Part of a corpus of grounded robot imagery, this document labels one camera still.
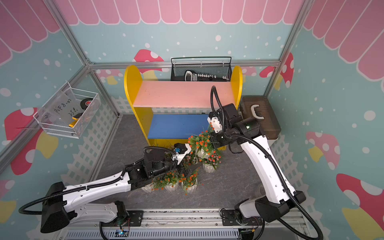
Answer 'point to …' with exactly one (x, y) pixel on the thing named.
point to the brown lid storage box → (259, 107)
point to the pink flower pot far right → (210, 166)
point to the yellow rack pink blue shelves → (170, 112)
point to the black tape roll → (85, 103)
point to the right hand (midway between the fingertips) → (212, 140)
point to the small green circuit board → (118, 233)
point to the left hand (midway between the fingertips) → (195, 156)
